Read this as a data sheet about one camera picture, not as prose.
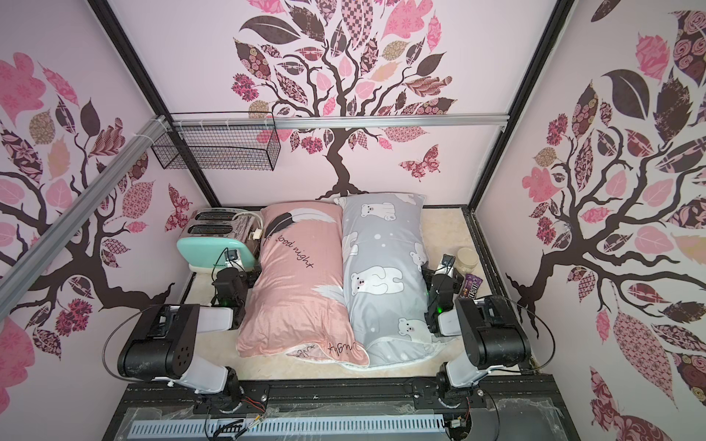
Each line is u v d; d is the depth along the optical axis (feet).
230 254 2.50
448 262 2.62
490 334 1.50
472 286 3.08
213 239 2.90
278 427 2.29
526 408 2.38
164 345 1.49
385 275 2.66
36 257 1.72
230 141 3.11
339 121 3.05
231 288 2.33
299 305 2.51
